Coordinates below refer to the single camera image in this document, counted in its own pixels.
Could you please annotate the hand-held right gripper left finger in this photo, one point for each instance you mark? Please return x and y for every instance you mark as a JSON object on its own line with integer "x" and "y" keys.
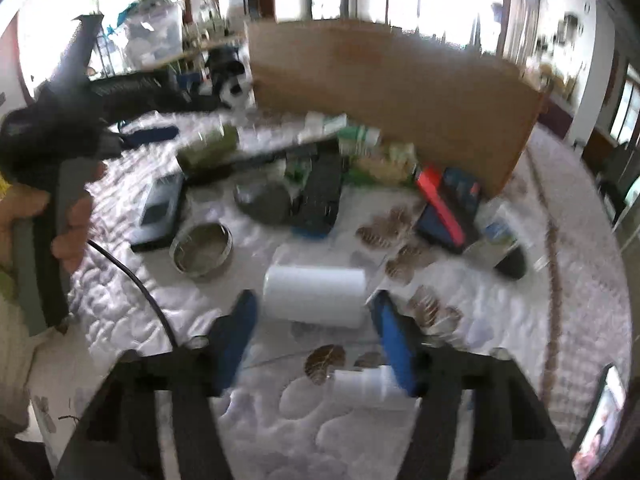
{"x": 235, "y": 340}

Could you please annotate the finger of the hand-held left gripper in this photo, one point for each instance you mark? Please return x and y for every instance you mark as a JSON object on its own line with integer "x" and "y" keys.
{"x": 150, "y": 136}
{"x": 150, "y": 92}

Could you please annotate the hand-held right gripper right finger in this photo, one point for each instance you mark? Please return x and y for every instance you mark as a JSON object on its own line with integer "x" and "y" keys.
{"x": 395, "y": 345}

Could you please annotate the white roll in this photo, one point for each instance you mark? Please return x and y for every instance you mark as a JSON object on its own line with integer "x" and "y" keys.
{"x": 315, "y": 295}

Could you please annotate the black scrunchie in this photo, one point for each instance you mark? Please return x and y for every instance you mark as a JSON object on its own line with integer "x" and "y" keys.
{"x": 511, "y": 263}

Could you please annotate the brown cardboard box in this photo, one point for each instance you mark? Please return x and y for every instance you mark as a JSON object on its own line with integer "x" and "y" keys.
{"x": 400, "y": 100}

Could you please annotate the person's left hand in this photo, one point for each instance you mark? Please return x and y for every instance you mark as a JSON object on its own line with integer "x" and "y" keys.
{"x": 30, "y": 215}

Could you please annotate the clear storage bin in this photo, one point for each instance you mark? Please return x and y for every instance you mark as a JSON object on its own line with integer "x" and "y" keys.
{"x": 155, "y": 35}

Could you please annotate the black device with screen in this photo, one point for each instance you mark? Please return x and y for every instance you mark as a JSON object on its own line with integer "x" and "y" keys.
{"x": 160, "y": 210}

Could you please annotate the panda plush toy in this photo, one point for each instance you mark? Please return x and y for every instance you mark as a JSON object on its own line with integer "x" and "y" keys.
{"x": 232, "y": 91}

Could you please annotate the round metal strainer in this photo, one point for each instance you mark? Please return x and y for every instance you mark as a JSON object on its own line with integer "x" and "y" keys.
{"x": 200, "y": 255}

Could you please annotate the leaf pattern quilt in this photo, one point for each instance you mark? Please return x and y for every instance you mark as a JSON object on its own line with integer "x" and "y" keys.
{"x": 500, "y": 360}

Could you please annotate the red oblong box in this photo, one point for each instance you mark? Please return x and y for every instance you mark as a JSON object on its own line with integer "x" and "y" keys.
{"x": 440, "y": 200}

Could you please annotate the black oblong device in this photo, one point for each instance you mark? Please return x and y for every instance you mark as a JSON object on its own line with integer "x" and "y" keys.
{"x": 320, "y": 200}

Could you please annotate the white green ointment tube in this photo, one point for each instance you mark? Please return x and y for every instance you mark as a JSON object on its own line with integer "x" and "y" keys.
{"x": 325, "y": 122}

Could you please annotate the green white packet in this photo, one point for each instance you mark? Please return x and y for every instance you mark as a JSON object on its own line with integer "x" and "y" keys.
{"x": 385, "y": 165}

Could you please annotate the smartphone with lit screen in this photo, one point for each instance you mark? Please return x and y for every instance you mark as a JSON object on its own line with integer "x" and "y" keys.
{"x": 600, "y": 430}

